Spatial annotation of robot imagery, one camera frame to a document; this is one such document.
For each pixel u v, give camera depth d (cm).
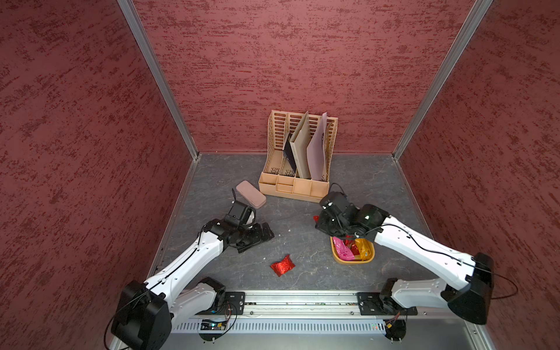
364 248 79
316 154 92
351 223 53
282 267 79
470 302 38
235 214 64
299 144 88
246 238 68
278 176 100
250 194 103
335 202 55
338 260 79
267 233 73
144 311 39
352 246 85
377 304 73
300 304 76
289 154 90
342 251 82
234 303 74
